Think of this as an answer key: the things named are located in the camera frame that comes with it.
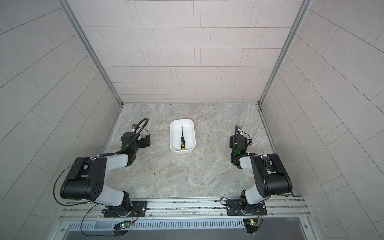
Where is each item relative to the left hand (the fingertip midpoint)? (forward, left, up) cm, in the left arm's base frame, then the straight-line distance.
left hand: (144, 132), depth 95 cm
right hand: (0, -60, +1) cm, 60 cm away
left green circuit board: (-48, -2, -1) cm, 48 cm away
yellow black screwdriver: (-7, -25, -1) cm, 26 cm away
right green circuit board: (-47, -60, -4) cm, 76 cm away
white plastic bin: (+7, -28, -3) cm, 29 cm away
